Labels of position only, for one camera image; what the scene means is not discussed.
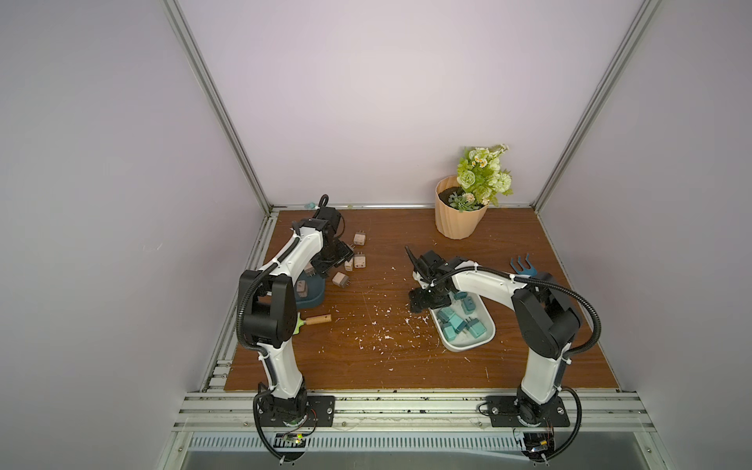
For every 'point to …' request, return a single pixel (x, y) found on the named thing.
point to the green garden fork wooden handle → (311, 320)
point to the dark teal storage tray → (315, 287)
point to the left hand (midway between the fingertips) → (347, 261)
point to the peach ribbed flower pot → (451, 222)
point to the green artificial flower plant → (482, 179)
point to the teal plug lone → (468, 305)
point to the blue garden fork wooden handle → (531, 271)
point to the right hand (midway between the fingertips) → (420, 304)
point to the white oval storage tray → (464, 341)
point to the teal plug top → (449, 333)
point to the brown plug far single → (359, 238)
